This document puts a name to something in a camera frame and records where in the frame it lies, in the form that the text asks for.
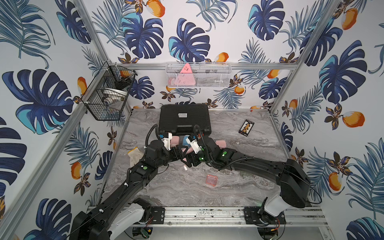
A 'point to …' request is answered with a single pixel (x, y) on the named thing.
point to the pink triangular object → (186, 77)
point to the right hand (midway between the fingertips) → (186, 155)
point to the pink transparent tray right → (211, 180)
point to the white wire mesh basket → (196, 75)
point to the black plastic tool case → (181, 118)
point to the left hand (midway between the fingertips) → (185, 147)
